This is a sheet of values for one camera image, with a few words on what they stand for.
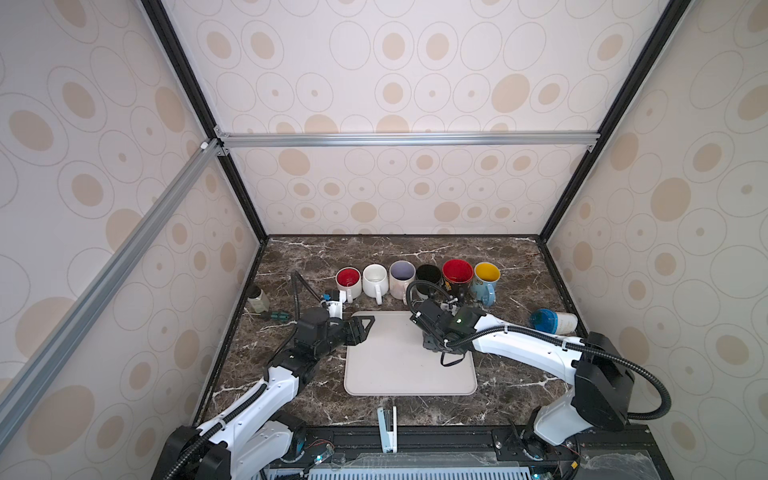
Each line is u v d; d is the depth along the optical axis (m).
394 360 0.87
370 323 0.78
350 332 0.71
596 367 0.44
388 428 0.74
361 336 0.72
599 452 0.73
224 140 0.90
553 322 0.87
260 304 0.95
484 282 0.94
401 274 0.99
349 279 1.03
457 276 1.00
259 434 0.57
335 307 0.74
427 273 0.95
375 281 0.99
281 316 0.95
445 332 0.59
